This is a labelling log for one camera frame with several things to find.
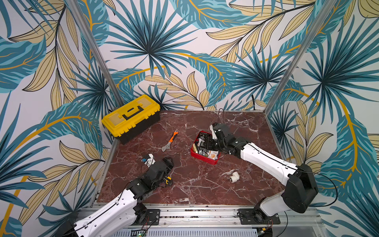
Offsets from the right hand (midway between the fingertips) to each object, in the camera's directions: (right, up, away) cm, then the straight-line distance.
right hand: (203, 143), depth 83 cm
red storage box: (-2, -5, +10) cm, 12 cm away
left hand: (-18, -11, -2) cm, 21 cm away
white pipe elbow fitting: (+18, -20, +2) cm, 27 cm away
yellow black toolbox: (-42, +15, +10) cm, 46 cm away
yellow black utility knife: (-20, -21, +2) cm, 29 cm away
